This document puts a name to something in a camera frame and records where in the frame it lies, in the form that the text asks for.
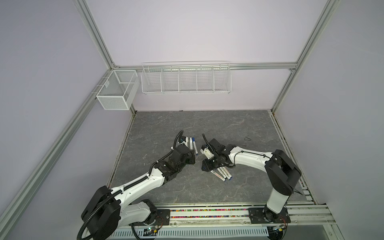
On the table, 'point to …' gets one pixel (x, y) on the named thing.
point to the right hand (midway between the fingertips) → (204, 169)
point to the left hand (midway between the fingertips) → (194, 152)
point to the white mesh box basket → (119, 90)
